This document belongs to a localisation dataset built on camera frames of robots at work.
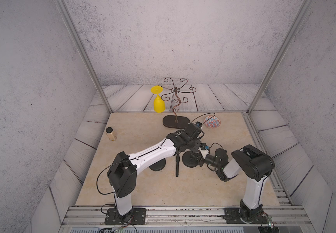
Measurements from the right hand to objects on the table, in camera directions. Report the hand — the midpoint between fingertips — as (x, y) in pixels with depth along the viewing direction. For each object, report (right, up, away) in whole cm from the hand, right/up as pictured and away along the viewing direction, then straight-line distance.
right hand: (192, 151), depth 90 cm
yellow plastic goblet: (-21, +30, +6) cm, 37 cm away
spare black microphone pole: (-9, -5, +4) cm, 11 cm away
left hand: (+3, +6, -8) cm, 10 cm away
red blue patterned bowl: (+18, +18, +22) cm, 34 cm away
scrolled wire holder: (-9, +37, +1) cm, 39 cm away
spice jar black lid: (-55, +13, +9) cm, 57 cm away
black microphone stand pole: (+3, +1, -9) cm, 9 cm away
